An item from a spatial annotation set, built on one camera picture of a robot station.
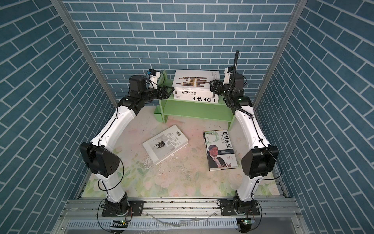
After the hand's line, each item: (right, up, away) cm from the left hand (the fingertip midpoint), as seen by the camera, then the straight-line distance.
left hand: (170, 87), depth 78 cm
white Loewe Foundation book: (+21, -5, +6) cm, 22 cm away
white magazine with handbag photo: (-6, -34, +16) cm, 37 cm away
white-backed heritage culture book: (+12, -1, +4) cm, 13 cm away
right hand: (+24, +4, +1) cm, 24 cm away
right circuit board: (+39, -68, -6) cm, 79 cm away
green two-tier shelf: (+32, -12, +23) cm, 41 cm away
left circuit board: (-25, -70, -6) cm, 74 cm away
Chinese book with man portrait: (+29, -37, +13) cm, 49 cm away
